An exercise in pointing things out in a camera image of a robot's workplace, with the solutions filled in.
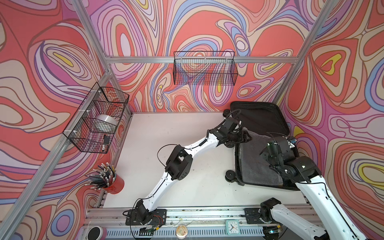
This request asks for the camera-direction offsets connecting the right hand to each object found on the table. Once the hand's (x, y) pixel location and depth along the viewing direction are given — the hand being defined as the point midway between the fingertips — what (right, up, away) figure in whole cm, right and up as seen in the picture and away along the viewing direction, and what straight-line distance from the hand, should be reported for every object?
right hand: (267, 156), depth 71 cm
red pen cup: (-77, -10, -2) cm, 78 cm away
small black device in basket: (-80, +8, +3) cm, 80 cm away
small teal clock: (-17, -33, -2) cm, 37 cm away
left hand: (-3, +7, +14) cm, 16 cm away
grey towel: (-3, -9, +7) cm, 12 cm away
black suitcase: (+16, +21, +36) cm, 45 cm away
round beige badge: (-41, -35, -2) cm, 54 cm away
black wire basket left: (-87, +13, +3) cm, 88 cm away
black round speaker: (-79, -33, -6) cm, 86 cm away
